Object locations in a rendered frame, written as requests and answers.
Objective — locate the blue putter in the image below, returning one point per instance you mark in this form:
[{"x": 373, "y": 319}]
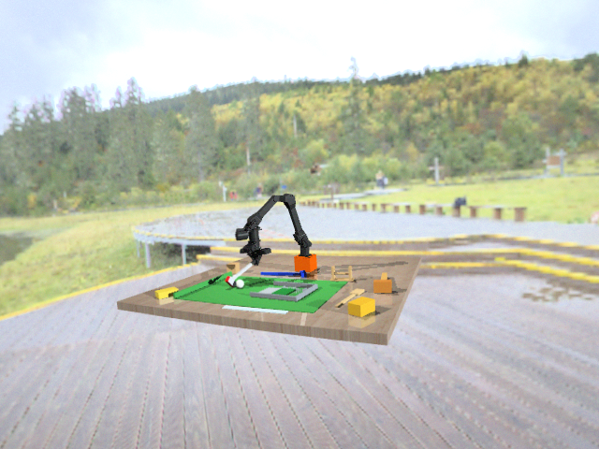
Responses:
[{"x": 302, "y": 273}]

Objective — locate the yellow flat block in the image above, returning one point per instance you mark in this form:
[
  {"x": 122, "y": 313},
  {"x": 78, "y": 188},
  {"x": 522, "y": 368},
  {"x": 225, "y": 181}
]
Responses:
[{"x": 168, "y": 292}]

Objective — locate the yellow cube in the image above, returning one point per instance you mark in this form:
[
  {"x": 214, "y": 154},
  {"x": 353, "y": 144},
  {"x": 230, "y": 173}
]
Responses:
[{"x": 361, "y": 306}]

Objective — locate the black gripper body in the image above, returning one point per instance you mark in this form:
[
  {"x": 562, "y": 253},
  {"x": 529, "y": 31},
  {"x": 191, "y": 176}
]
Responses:
[{"x": 259, "y": 250}]

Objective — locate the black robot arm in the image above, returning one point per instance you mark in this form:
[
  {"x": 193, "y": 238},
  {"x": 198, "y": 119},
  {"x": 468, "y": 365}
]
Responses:
[{"x": 252, "y": 225}]

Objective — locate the green putting mat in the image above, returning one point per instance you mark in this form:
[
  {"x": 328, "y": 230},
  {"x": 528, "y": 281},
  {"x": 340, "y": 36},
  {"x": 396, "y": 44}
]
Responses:
[{"x": 222, "y": 293}]

